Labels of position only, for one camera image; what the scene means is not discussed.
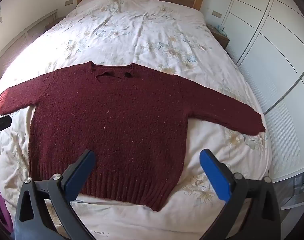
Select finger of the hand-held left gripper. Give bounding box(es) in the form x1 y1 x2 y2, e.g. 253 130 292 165
0 116 12 147

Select white floral bed duvet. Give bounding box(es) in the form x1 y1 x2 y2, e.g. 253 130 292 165
0 0 272 240

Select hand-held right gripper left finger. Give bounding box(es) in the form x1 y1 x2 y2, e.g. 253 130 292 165
14 149 96 240

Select wooden nightstand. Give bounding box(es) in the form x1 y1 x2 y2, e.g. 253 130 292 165
207 24 230 49

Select maroon knit sweater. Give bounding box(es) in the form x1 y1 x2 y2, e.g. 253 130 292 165
0 61 266 212

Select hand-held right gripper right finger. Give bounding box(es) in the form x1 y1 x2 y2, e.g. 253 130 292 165
200 149 282 240

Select wooden radiator cover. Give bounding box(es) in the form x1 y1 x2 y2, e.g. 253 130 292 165
0 9 58 88

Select white wardrobe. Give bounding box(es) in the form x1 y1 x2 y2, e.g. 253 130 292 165
221 0 304 183

